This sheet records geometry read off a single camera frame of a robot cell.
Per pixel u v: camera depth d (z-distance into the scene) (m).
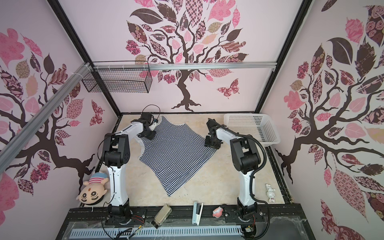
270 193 0.79
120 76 0.95
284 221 0.73
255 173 0.54
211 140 0.87
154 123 0.98
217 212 0.71
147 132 0.92
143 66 0.90
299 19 0.73
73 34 0.76
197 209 0.74
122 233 0.71
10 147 0.51
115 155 0.59
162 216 0.71
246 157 0.54
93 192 0.74
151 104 0.93
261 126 1.10
